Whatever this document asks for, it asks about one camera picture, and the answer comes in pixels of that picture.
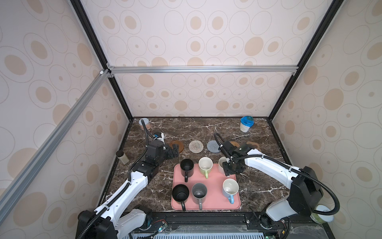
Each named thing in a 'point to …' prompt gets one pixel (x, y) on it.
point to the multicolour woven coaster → (195, 146)
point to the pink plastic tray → (215, 199)
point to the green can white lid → (320, 218)
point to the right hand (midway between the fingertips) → (233, 171)
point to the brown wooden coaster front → (180, 145)
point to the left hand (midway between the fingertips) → (176, 145)
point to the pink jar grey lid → (146, 121)
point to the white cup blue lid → (246, 122)
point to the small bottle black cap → (121, 155)
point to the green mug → (205, 164)
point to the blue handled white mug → (230, 187)
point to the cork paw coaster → (253, 145)
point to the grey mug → (199, 192)
